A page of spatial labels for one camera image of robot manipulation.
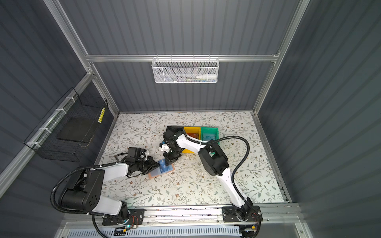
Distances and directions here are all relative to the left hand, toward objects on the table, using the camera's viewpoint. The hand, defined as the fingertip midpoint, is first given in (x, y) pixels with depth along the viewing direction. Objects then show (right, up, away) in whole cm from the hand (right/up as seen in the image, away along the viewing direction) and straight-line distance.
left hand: (161, 166), depth 90 cm
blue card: (+1, -1, +1) cm, 2 cm away
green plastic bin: (+30, +19, +11) cm, 37 cm away
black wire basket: (-41, +25, -16) cm, 51 cm away
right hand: (+4, +1, +1) cm, 4 cm away
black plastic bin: (+5, +22, +23) cm, 32 cm away
